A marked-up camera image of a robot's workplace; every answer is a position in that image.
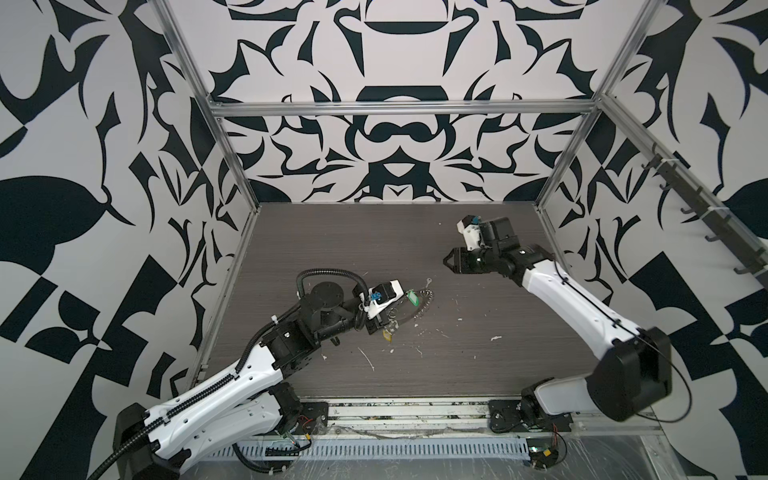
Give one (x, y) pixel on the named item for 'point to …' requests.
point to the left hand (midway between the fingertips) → (403, 283)
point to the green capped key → (413, 298)
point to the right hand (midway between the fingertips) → (450, 258)
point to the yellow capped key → (387, 336)
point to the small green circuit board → (543, 452)
